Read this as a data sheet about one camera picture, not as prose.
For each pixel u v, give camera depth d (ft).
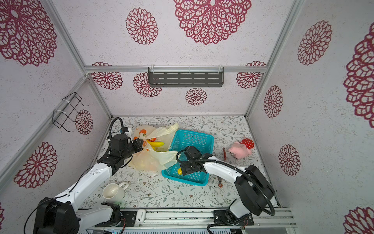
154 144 3.30
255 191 1.42
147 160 2.73
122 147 2.12
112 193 2.67
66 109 2.55
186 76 3.10
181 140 3.36
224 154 3.18
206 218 2.50
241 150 3.02
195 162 2.10
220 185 2.80
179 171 2.79
